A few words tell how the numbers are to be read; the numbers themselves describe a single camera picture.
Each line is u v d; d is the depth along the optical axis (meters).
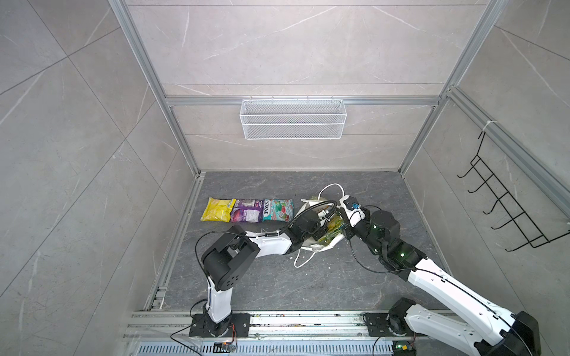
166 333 0.73
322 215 0.77
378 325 0.73
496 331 0.39
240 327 0.73
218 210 0.98
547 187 0.54
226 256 0.52
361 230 0.66
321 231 0.80
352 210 0.60
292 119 1.01
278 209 1.01
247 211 1.01
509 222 0.65
